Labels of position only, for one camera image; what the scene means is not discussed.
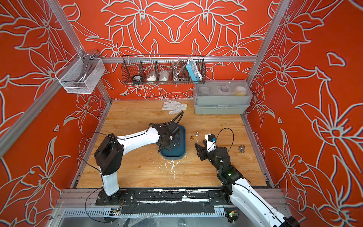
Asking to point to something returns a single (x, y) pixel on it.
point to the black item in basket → (136, 79)
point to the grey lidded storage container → (221, 97)
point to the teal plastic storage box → (177, 152)
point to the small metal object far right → (242, 148)
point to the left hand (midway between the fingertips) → (170, 145)
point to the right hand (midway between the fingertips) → (196, 143)
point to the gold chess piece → (192, 138)
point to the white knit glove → (173, 107)
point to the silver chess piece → (197, 134)
